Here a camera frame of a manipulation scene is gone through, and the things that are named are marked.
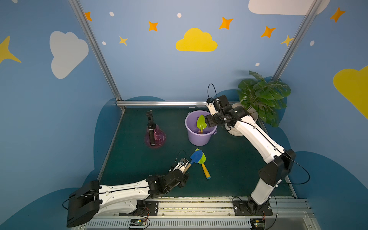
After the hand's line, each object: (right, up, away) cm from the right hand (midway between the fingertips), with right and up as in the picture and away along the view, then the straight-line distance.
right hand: (212, 117), depth 82 cm
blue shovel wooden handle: (-9, -26, +11) cm, 30 cm away
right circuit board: (+21, -55, -11) cm, 60 cm away
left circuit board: (-40, -54, -11) cm, 68 cm away
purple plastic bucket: (-9, -14, +11) cm, 20 cm away
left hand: (-16, -29, -2) cm, 34 cm away
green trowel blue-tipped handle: (-5, -28, +10) cm, 30 cm away
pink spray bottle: (-35, -12, +9) cm, 38 cm away
